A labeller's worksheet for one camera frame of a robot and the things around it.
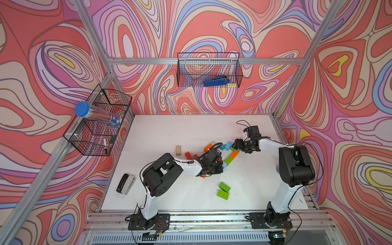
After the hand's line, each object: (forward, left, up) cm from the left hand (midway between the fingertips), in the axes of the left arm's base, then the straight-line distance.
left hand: (226, 170), depth 90 cm
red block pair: (+10, +23, 0) cm, 25 cm away
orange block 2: (-3, +14, 0) cm, 14 cm away
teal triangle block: (+16, +1, +2) cm, 16 cm away
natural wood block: (+14, +30, +1) cm, 33 cm away
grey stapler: (-9, +57, +2) cm, 57 cm away
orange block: (+11, -6, 0) cm, 13 cm away
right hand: (+14, -9, 0) cm, 17 cm away
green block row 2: (-10, +2, +1) cm, 10 cm away
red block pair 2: (+9, +19, +1) cm, 21 cm away
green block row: (+7, -2, -1) cm, 8 cm away
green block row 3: (-13, +4, -1) cm, 14 cm away
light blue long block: (+16, -3, +2) cm, 17 cm away
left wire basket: (+4, +69, +29) cm, 75 cm away
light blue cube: (+3, +1, +1) cm, 4 cm away
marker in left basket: (+1, +62, +24) cm, 66 cm away
